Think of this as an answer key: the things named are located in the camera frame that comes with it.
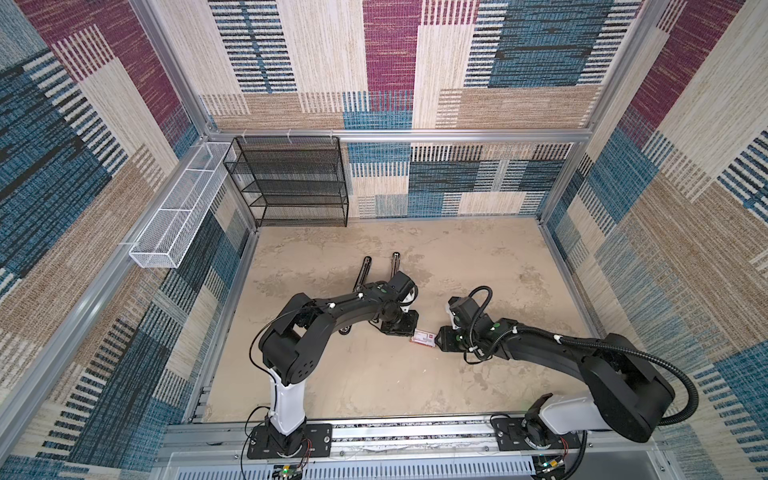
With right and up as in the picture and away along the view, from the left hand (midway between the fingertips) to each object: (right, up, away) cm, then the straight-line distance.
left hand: (417, 330), depth 89 cm
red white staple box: (+2, -2, 0) cm, 3 cm away
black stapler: (-17, +15, +13) cm, 26 cm away
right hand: (+7, -4, -1) cm, 8 cm away
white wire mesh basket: (-60, +26, -19) cm, 68 cm away
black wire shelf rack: (-44, +49, +22) cm, 69 cm away
